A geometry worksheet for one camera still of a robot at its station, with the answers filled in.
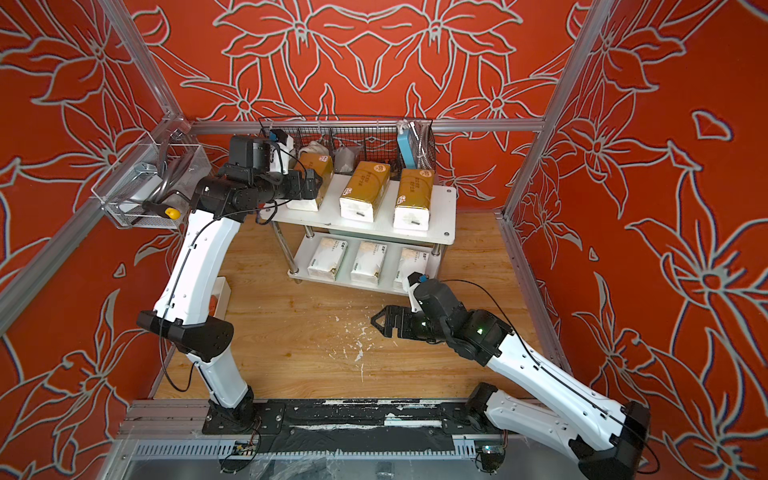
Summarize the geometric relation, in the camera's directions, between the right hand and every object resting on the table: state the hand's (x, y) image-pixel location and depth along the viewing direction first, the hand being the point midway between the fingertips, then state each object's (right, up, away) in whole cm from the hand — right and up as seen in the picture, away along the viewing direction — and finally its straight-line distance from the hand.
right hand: (379, 326), depth 67 cm
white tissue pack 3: (+10, +13, +23) cm, 29 cm away
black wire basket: (-2, +53, +28) cm, 60 cm away
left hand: (-18, +36, +4) cm, 41 cm away
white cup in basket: (-11, +45, +25) cm, 53 cm away
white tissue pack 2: (-3, +13, +25) cm, 28 cm away
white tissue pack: (-17, +14, +26) cm, 34 cm away
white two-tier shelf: (-31, +22, +44) cm, 59 cm away
